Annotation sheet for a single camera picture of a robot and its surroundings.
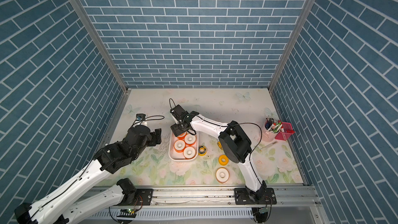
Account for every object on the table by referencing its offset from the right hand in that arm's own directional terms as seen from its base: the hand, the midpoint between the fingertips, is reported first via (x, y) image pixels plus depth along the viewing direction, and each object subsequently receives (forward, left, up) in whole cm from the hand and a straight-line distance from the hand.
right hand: (178, 129), depth 92 cm
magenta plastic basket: (+4, -65, +1) cm, 65 cm away
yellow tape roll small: (-12, -8, -5) cm, 15 cm away
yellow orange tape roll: (-16, -27, -6) cm, 32 cm away
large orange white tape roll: (-8, -1, -5) cm, 10 cm away
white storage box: (-15, 0, -5) cm, 16 cm away
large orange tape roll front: (-22, -27, -6) cm, 35 cm away
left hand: (-11, +6, +15) cm, 19 cm away
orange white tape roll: (-6, -25, -5) cm, 26 cm away
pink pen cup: (0, -52, +6) cm, 53 cm away
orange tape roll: (-4, -2, -2) cm, 5 cm away
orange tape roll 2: (-4, -7, -5) cm, 9 cm away
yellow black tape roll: (-10, -15, -6) cm, 19 cm away
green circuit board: (-42, +17, -9) cm, 46 cm away
